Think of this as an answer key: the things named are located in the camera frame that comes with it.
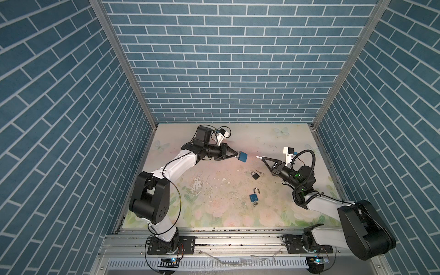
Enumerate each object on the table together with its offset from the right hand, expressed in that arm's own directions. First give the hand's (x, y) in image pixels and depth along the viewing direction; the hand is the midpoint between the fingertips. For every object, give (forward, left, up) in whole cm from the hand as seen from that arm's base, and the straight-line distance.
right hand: (261, 158), depth 77 cm
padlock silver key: (+1, +1, -1) cm, 2 cm away
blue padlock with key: (-10, +2, -21) cm, 23 cm away
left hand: (+2, +12, -1) cm, 12 cm away
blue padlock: (+3, +8, -3) cm, 10 cm away
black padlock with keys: (+4, 0, -22) cm, 22 cm away
